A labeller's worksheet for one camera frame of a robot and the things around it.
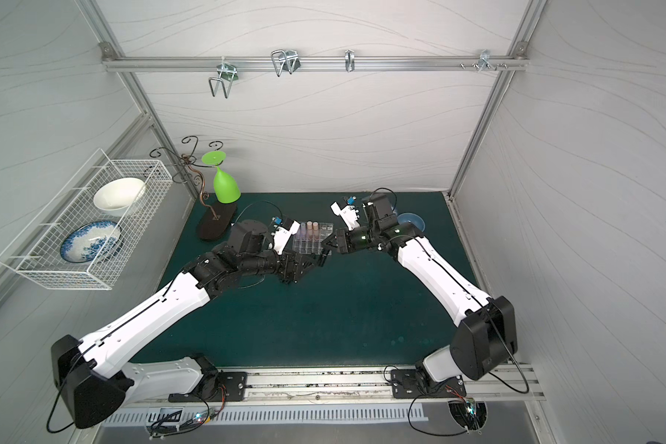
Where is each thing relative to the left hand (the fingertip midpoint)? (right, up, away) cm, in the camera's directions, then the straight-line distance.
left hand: (308, 260), depth 71 cm
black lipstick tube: (+4, 0, +4) cm, 5 cm away
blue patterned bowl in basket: (-51, +5, -6) cm, 52 cm away
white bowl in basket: (-51, +17, +1) cm, 54 cm away
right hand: (+4, +4, +4) cm, 7 cm away
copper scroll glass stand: (-43, +8, +36) cm, 57 cm away
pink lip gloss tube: (-1, +7, +28) cm, 29 cm away
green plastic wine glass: (-30, +21, +21) cm, 42 cm away
